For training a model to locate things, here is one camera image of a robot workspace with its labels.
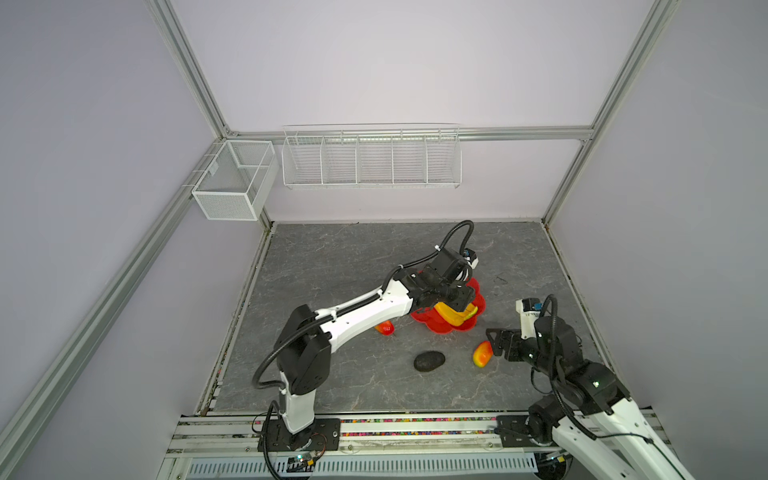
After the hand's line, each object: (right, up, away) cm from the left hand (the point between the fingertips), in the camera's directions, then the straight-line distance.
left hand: (468, 297), depth 78 cm
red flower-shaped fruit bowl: (-6, -11, +14) cm, 18 cm away
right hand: (+8, -9, -3) cm, 12 cm away
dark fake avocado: (-10, -18, +3) cm, 21 cm away
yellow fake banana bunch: (-1, -8, +12) cm, 15 cm away
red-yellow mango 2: (+5, -17, +4) cm, 18 cm away
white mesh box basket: (-72, +35, +21) cm, 83 cm away
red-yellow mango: (-22, -11, +10) cm, 27 cm away
